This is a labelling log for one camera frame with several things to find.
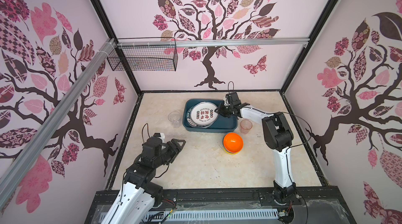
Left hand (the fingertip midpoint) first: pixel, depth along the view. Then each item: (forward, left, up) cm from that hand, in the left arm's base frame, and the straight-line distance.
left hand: (184, 148), depth 74 cm
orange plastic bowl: (+7, -26, -9) cm, 28 cm away
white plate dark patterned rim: (+21, -4, -13) cm, 25 cm away
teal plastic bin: (+21, -21, -13) cm, 33 cm away
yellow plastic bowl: (+2, -24, -10) cm, 26 cm away
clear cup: (+27, +10, -14) cm, 32 cm away
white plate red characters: (+31, -10, -13) cm, 35 cm away
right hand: (+32, -17, -9) cm, 37 cm away
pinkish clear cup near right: (+20, -36, -12) cm, 43 cm away
